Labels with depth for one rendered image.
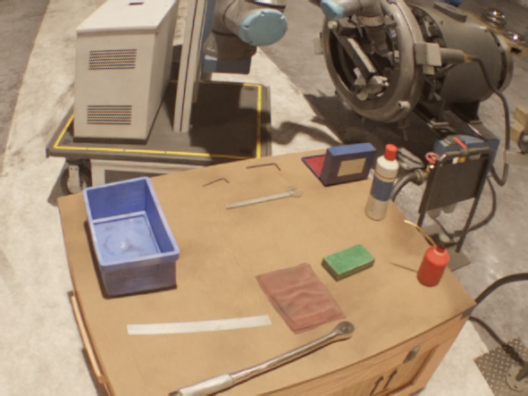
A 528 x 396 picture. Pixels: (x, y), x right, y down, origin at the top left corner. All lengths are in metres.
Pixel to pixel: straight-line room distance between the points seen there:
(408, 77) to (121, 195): 1.36
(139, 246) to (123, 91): 0.76
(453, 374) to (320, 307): 0.79
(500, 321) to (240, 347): 1.30
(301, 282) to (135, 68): 1.01
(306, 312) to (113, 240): 0.52
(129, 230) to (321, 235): 0.51
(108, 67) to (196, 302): 1.01
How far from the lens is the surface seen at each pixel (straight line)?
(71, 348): 1.80
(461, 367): 1.96
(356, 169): 1.72
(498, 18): 7.45
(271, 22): 1.65
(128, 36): 1.92
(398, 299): 1.40
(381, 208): 1.60
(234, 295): 1.32
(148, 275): 1.27
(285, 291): 1.33
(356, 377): 1.32
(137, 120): 2.06
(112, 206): 1.47
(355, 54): 2.60
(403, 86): 2.37
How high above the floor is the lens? 1.42
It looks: 37 degrees down
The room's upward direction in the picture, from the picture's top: 9 degrees clockwise
